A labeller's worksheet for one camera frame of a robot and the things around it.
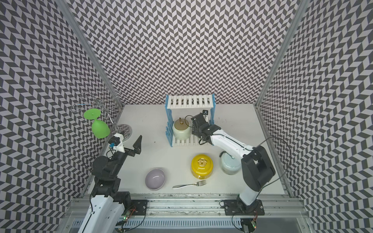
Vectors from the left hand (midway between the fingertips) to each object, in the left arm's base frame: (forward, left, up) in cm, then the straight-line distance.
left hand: (132, 134), depth 72 cm
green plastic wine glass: (+4, +19, -1) cm, 20 cm away
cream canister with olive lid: (+13, -23, -15) cm, 30 cm away
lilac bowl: (-15, -9, -23) cm, 29 cm away
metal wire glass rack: (+39, +35, -12) cm, 54 cm away
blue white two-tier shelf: (+21, -27, +2) cm, 35 cm away
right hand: (+11, -36, -12) cm, 39 cm away
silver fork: (-17, -33, -25) cm, 45 cm away
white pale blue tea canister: (-9, -51, -16) cm, 54 cm away
